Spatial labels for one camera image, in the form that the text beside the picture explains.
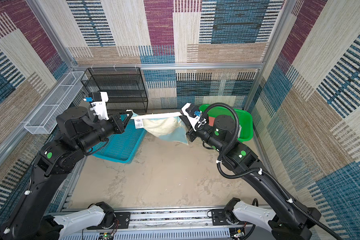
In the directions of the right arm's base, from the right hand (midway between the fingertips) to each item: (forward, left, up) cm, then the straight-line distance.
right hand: (182, 116), depth 58 cm
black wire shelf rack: (+51, +40, -23) cm, 69 cm away
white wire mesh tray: (+10, +64, -9) cm, 65 cm away
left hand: (0, +18, +4) cm, 19 cm away
